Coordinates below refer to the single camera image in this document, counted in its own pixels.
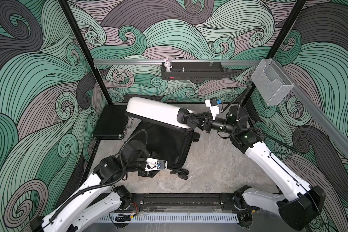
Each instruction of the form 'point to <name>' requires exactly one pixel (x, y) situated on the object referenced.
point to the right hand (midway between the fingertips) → (191, 119)
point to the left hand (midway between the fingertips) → (157, 157)
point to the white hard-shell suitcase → (163, 137)
